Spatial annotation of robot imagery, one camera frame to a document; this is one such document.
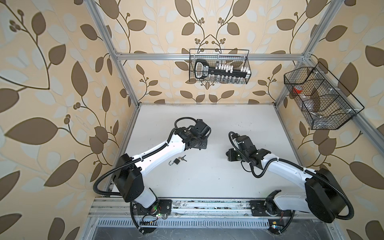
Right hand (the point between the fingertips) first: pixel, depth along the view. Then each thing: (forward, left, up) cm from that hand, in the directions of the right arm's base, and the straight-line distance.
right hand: (227, 154), depth 86 cm
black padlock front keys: (0, +30, -6) cm, 31 cm away
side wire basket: (+11, -46, +26) cm, 55 cm away
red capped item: (+29, -43, +24) cm, 57 cm away
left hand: (+3, +14, +10) cm, 17 cm away
